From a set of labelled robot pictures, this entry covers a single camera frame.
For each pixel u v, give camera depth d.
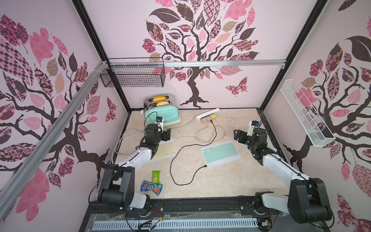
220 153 0.95
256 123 0.76
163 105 0.99
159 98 1.01
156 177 0.84
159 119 0.77
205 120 1.10
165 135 0.81
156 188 0.79
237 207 0.75
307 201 0.41
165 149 0.97
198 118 1.10
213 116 1.13
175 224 0.70
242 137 0.78
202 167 0.88
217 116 1.14
